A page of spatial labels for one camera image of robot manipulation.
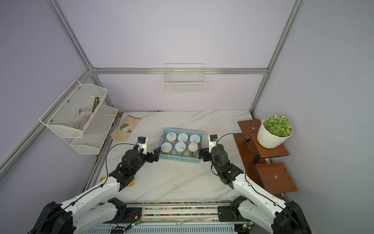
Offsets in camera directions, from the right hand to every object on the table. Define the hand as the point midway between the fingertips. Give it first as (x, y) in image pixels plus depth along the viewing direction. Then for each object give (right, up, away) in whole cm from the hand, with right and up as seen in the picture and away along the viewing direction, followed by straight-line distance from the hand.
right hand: (207, 146), depth 82 cm
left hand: (-32, 0, +1) cm, 32 cm away
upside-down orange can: (-8, -2, +9) cm, 12 cm away
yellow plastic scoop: (-36, -14, -20) cm, 44 cm away
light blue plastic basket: (-20, -7, +6) cm, 22 cm away
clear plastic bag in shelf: (-69, +18, -4) cm, 71 cm away
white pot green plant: (+29, +10, -17) cm, 35 cm away
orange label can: (-25, -2, +11) cm, 27 cm away
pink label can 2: (-15, +4, +16) cm, 22 cm away
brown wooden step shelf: (+32, -14, -11) cm, 37 cm away
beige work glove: (-61, +7, +25) cm, 66 cm away
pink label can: (-22, +4, +15) cm, 27 cm away
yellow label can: (-7, +3, +16) cm, 17 cm away
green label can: (-16, -2, +11) cm, 20 cm away
